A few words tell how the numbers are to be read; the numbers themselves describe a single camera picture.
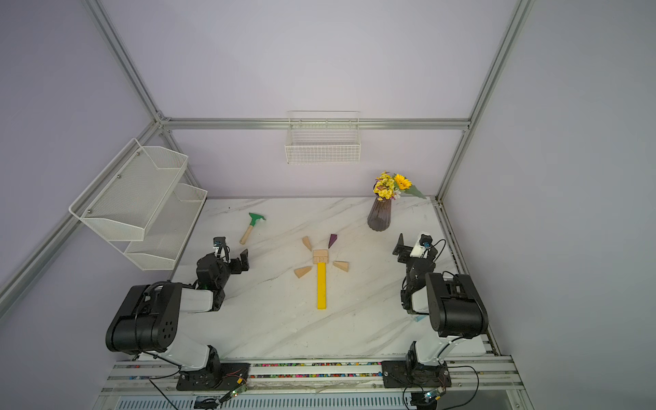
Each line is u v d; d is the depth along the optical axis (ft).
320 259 3.21
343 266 3.20
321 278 3.14
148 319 1.50
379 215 3.36
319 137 3.13
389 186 2.92
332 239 3.42
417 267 2.34
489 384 2.41
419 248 2.57
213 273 2.39
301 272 3.11
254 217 3.63
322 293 2.97
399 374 2.42
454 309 1.56
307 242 3.40
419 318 2.75
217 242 2.66
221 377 2.36
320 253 3.34
